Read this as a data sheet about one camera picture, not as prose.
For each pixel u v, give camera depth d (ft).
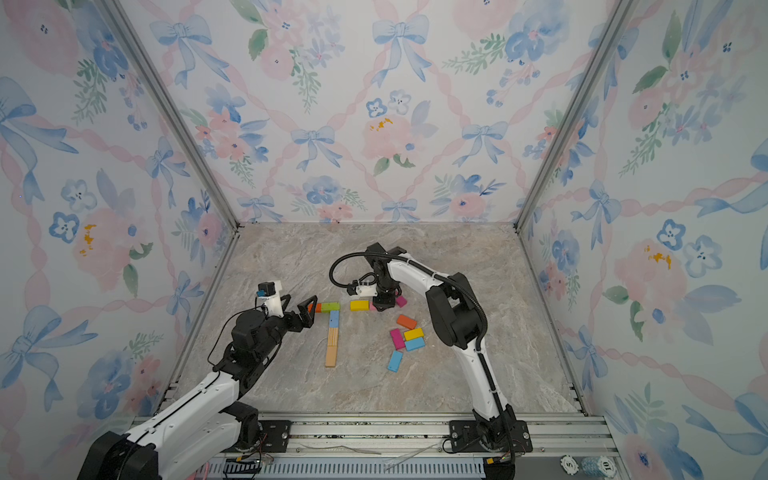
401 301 3.17
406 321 3.12
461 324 1.94
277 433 2.42
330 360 2.81
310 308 2.51
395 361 2.81
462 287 1.99
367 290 2.90
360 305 3.11
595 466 2.18
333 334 2.96
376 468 2.31
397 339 2.95
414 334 2.98
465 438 2.40
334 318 3.06
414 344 2.93
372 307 3.10
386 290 2.81
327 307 3.13
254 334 2.06
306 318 2.44
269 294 2.30
